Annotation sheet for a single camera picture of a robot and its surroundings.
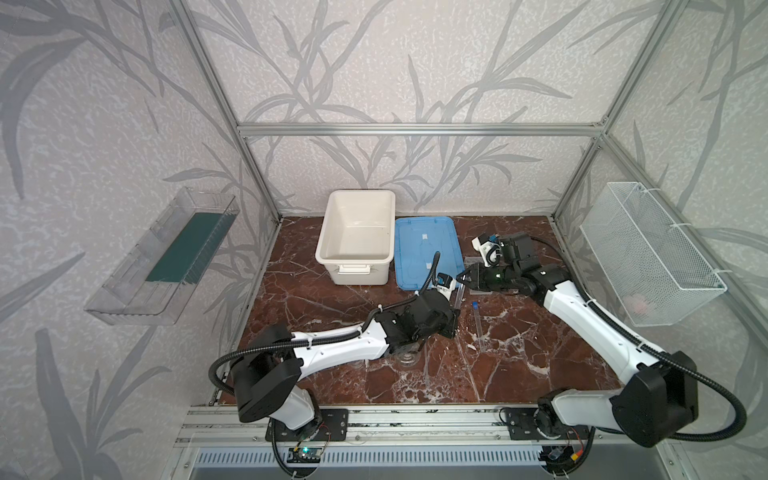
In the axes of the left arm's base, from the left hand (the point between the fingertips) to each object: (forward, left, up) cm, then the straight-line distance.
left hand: (464, 306), depth 78 cm
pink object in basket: (-1, -41, +5) cm, 41 cm away
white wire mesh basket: (0, -37, +20) cm, 42 cm away
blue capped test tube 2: (+2, -7, -16) cm, 17 cm away
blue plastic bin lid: (+34, +11, -17) cm, 40 cm away
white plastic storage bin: (+34, +34, -16) cm, 51 cm away
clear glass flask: (-10, +14, -12) cm, 21 cm away
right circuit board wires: (-32, -24, -19) cm, 44 cm away
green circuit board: (-31, +40, -17) cm, 53 cm away
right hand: (+9, +1, +4) cm, 10 cm away
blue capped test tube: (+2, +1, +1) cm, 3 cm away
